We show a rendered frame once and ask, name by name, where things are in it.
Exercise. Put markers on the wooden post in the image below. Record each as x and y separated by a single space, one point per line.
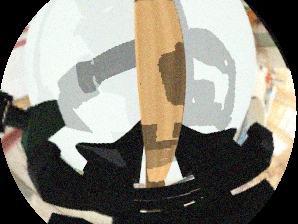
150 184

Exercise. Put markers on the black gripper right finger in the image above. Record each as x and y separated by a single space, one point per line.
193 146

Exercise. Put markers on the wooden board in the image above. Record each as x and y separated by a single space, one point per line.
161 75

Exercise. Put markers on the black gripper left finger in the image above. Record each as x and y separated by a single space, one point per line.
126 152

